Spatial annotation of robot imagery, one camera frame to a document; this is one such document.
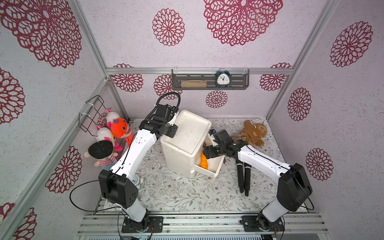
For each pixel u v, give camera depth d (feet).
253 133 3.34
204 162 2.74
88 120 2.48
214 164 2.81
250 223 2.44
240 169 2.96
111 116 3.10
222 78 2.95
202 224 2.49
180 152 2.37
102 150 2.50
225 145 2.15
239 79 3.06
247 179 2.87
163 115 1.95
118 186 1.37
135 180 2.75
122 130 2.90
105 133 2.79
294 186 1.44
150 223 2.39
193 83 2.89
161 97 2.02
